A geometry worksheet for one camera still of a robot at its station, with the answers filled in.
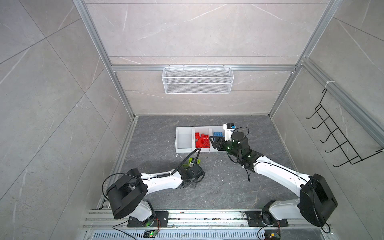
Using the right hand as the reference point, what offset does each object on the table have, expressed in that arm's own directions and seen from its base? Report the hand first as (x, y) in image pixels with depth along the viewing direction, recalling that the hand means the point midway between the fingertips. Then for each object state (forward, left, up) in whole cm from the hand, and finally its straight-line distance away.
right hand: (212, 136), depth 82 cm
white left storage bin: (+12, +17, -19) cm, 28 cm away
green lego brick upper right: (-11, +13, -6) cm, 18 cm away
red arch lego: (+8, +4, -16) cm, 18 cm away
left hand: (-14, +13, -19) cm, 27 cm away
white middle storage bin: (+1, +4, -17) cm, 17 cm away
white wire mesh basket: (+41, +7, +10) cm, 43 cm away
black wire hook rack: (-18, -52, +11) cm, 56 cm away
